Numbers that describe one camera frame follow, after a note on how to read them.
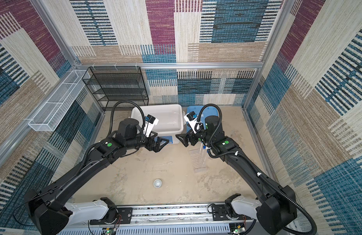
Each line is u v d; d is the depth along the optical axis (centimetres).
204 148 81
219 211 74
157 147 63
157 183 83
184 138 64
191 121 63
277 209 39
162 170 89
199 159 92
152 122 64
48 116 72
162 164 91
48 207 38
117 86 108
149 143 62
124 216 73
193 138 66
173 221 73
